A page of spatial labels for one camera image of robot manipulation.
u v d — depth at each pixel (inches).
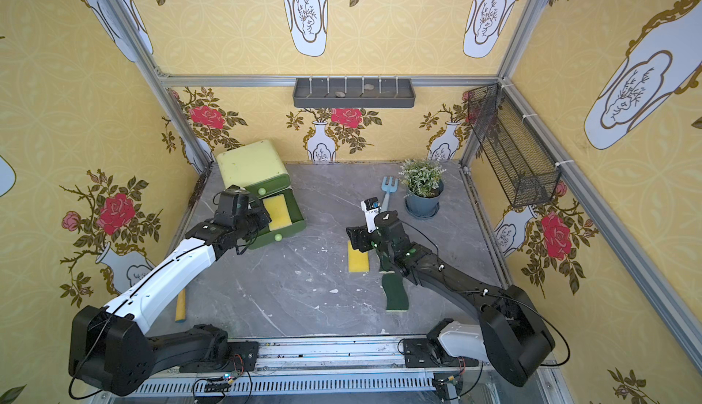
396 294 32.9
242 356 28.6
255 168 35.7
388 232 25.4
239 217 25.1
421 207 38.5
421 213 40.4
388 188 43.2
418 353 29.3
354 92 36.4
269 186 34.7
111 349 15.4
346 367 28.7
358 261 35.2
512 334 16.3
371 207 28.7
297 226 34.5
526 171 32.7
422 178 36.2
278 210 33.8
